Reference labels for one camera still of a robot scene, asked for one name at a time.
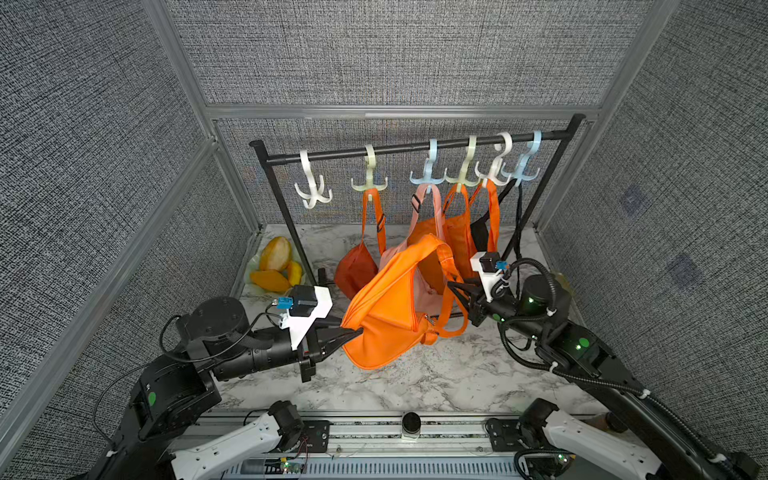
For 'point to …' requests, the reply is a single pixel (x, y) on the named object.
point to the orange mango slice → (271, 279)
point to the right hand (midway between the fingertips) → (454, 276)
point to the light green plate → (254, 264)
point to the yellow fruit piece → (295, 272)
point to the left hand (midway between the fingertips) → (365, 326)
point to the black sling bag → (479, 229)
